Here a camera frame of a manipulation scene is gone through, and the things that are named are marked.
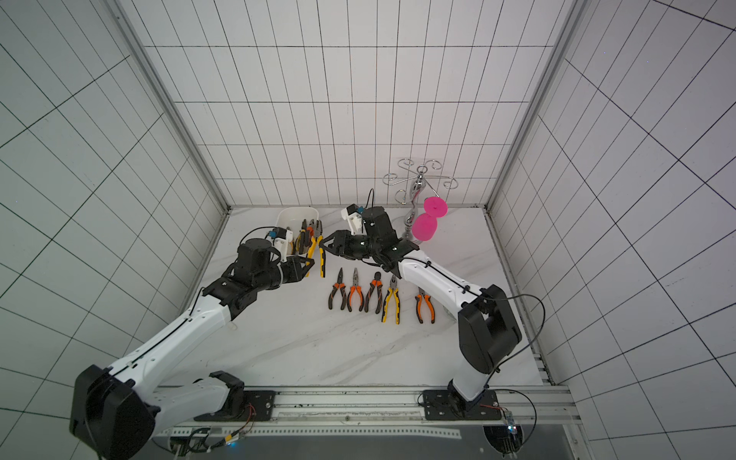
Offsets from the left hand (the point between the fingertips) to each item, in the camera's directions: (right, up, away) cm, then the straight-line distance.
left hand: (310, 267), depth 79 cm
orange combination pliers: (+12, -9, +15) cm, 21 cm away
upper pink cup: (+37, +18, +5) cm, 41 cm away
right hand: (+1, +5, -4) cm, 6 cm away
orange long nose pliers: (+33, -13, +13) cm, 38 cm away
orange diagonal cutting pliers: (+19, -8, +16) cm, 26 cm away
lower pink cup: (+35, +12, +13) cm, 39 cm away
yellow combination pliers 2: (+3, +8, 0) cm, 8 cm away
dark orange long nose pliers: (+7, -8, +16) cm, 19 cm away
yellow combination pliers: (+25, -10, +14) cm, 30 cm away
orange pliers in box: (-6, +11, +30) cm, 33 cm away
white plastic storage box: (-15, +15, +35) cm, 41 cm away
